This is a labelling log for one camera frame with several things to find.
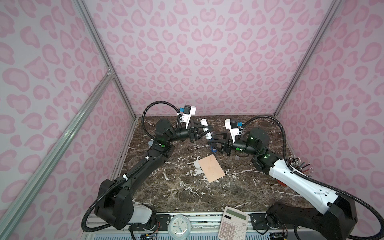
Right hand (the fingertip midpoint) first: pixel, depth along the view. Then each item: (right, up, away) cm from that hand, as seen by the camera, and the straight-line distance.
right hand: (211, 139), depth 64 cm
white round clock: (-15, -41, +6) cm, 44 cm away
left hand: (0, +5, -2) cm, 6 cm away
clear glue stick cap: (+19, -14, +32) cm, 40 cm away
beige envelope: (+3, -20, +29) cm, 35 cm away
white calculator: (+11, -41, +7) cm, 43 cm away
